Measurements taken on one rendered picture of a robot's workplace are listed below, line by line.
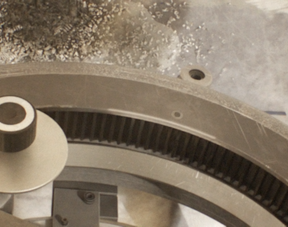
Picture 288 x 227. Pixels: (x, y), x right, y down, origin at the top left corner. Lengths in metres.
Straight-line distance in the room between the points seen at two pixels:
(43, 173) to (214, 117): 0.20
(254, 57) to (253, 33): 0.05
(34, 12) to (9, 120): 0.43
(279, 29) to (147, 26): 0.22
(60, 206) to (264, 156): 0.23
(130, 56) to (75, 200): 0.38
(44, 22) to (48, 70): 0.29
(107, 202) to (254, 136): 0.19
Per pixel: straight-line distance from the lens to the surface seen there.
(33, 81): 0.69
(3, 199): 0.59
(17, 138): 0.57
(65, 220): 0.71
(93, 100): 0.68
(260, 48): 1.10
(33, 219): 0.73
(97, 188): 0.76
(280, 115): 1.21
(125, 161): 0.70
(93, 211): 0.73
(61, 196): 0.74
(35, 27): 1.00
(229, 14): 1.04
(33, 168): 0.60
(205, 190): 0.70
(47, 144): 0.62
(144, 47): 1.05
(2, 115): 0.58
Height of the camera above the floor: 0.81
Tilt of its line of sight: 44 degrees down
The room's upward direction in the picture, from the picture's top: 171 degrees clockwise
